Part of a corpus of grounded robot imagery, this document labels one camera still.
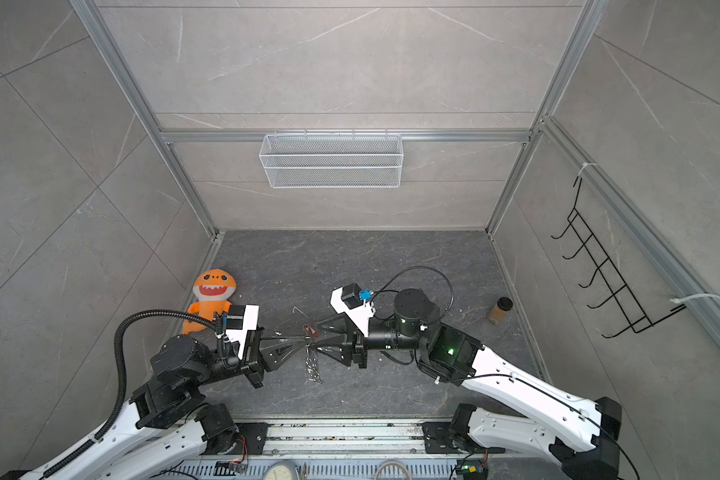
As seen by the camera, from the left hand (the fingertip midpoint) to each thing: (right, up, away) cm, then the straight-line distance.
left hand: (303, 336), depth 53 cm
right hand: (+2, 0, +2) cm, 3 cm away
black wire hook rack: (+67, +12, +15) cm, 69 cm away
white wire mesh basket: (-1, +47, +48) cm, 68 cm away
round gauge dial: (-8, -34, +14) cm, 38 cm away
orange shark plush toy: (-38, +4, +40) cm, 55 cm away
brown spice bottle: (+52, -3, +36) cm, 63 cm away
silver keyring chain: (+1, -6, +3) cm, 7 cm away
